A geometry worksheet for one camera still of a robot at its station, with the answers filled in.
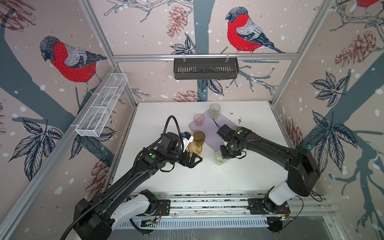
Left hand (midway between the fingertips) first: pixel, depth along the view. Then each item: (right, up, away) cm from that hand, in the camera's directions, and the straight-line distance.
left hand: (195, 157), depth 71 cm
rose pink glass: (+2, +17, +36) cm, 40 cm away
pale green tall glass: (+14, +24, +39) cm, 48 cm away
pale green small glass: (+13, -5, +14) cm, 20 cm away
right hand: (+16, -3, +12) cm, 20 cm away
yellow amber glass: (0, 0, +23) cm, 23 cm away
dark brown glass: (+2, +6, +28) cm, 28 cm away
